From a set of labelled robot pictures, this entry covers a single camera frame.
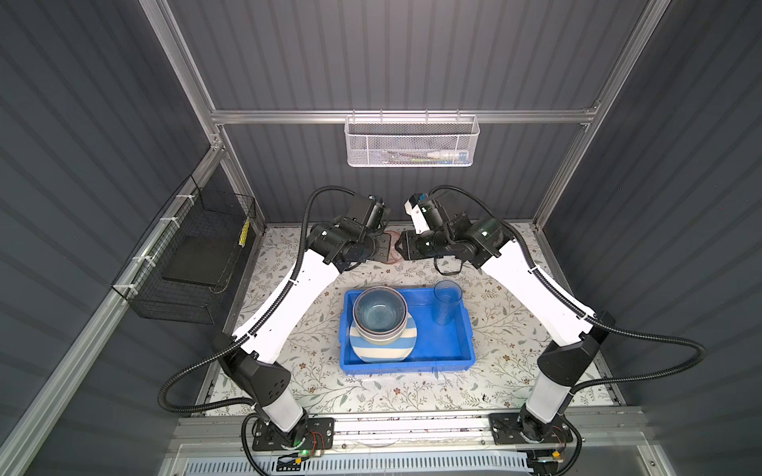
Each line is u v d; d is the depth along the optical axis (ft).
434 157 2.99
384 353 2.69
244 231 2.73
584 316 1.42
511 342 2.91
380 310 2.82
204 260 2.38
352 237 1.64
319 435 2.37
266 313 1.40
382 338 2.56
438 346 2.86
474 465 2.53
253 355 1.34
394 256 2.23
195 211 2.65
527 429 2.19
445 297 2.95
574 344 1.43
